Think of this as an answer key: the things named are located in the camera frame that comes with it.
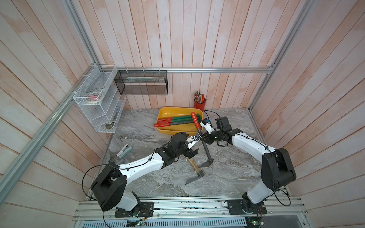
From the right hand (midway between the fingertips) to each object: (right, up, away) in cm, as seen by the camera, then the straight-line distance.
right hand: (201, 135), depth 90 cm
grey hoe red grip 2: (+6, -16, -1) cm, 17 cm away
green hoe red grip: (-18, +12, +14) cm, 26 cm away
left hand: (-7, -3, -8) cm, 11 cm away
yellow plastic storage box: (-26, +17, +28) cm, 42 cm away
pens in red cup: (+3, +28, +24) cm, 37 cm away
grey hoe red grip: (-23, +7, +11) cm, 27 cm away
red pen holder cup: (+3, +22, +25) cm, 33 cm away
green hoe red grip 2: (-17, +10, +16) cm, 26 cm away
